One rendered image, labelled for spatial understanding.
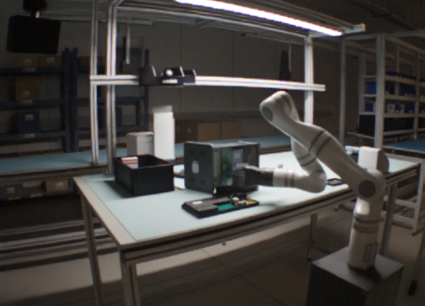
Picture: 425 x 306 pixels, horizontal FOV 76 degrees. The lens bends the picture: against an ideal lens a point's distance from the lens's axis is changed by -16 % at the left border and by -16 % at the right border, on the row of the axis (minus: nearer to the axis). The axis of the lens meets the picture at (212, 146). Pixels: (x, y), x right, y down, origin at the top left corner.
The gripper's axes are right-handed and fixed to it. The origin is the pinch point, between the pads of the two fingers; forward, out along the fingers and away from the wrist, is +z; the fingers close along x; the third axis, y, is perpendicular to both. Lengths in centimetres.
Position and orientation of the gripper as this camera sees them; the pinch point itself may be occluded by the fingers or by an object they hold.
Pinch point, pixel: (233, 173)
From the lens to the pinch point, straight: 131.7
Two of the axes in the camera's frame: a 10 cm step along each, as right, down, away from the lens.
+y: -3.9, 1.3, -9.1
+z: -9.2, -0.6, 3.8
